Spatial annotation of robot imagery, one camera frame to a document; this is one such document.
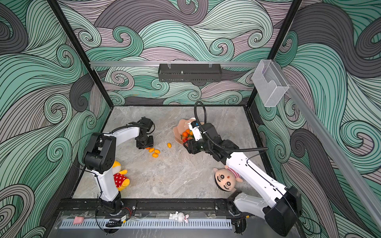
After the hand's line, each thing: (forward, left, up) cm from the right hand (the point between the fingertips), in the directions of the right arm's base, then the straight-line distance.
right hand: (188, 143), depth 74 cm
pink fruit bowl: (+25, +5, -19) cm, 32 cm away
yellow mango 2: (+5, +24, -19) cm, 31 cm away
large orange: (+6, +26, -18) cm, 32 cm away
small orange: (+17, +3, -17) cm, 24 cm away
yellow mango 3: (+6, +21, -21) cm, 30 cm away
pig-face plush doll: (-14, -19, -13) cm, 27 cm away
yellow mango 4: (+3, +22, -21) cm, 30 cm away
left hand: (+9, +26, -20) cm, 34 cm away
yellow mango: (+9, +13, -20) cm, 26 cm away
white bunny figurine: (-30, +4, -17) cm, 35 cm away
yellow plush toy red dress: (-15, +36, -15) cm, 42 cm away
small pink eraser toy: (-32, +52, -17) cm, 63 cm away
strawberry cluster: (+13, +2, -17) cm, 22 cm away
